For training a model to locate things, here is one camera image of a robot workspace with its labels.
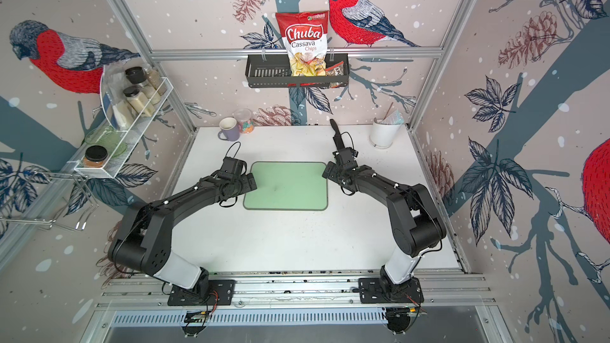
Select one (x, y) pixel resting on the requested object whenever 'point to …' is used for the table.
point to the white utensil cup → (382, 135)
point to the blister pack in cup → (395, 118)
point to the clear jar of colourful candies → (244, 117)
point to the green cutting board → (287, 186)
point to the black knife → (337, 137)
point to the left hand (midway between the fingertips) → (248, 179)
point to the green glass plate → (107, 136)
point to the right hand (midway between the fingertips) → (333, 173)
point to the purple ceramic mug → (230, 129)
